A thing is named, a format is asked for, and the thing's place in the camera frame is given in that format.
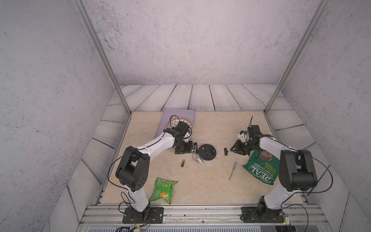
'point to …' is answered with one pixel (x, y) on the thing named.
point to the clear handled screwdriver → (234, 168)
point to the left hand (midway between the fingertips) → (194, 152)
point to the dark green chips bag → (264, 165)
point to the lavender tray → (170, 113)
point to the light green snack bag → (164, 188)
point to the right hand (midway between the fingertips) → (233, 149)
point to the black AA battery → (182, 163)
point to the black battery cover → (225, 151)
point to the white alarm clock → (206, 152)
